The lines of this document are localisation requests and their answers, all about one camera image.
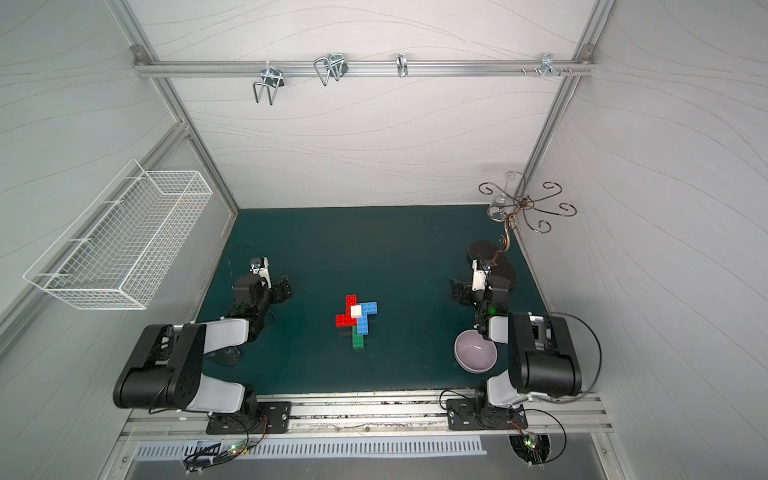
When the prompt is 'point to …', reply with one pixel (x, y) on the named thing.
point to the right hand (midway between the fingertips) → (468, 278)
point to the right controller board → (532, 449)
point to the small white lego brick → (356, 311)
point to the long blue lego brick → (363, 326)
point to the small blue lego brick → (368, 308)
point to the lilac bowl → (473, 353)
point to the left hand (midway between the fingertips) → (274, 278)
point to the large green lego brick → (357, 338)
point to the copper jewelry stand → (512, 201)
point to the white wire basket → (118, 251)
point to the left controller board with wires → (196, 460)
